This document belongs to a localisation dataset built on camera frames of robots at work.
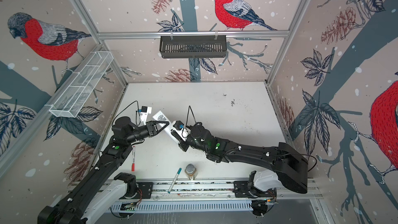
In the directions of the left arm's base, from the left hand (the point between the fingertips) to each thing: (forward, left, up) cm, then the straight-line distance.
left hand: (166, 125), depth 70 cm
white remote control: (-1, +1, -3) cm, 4 cm away
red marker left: (-10, +21, -25) cm, 34 cm away
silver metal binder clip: (-16, -11, -14) cm, 24 cm away
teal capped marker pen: (-18, -2, -24) cm, 30 cm away
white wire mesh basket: (+10, +46, +5) cm, 47 cm away
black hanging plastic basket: (+61, -4, +3) cm, 61 cm away
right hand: (-2, -2, -6) cm, 7 cm away
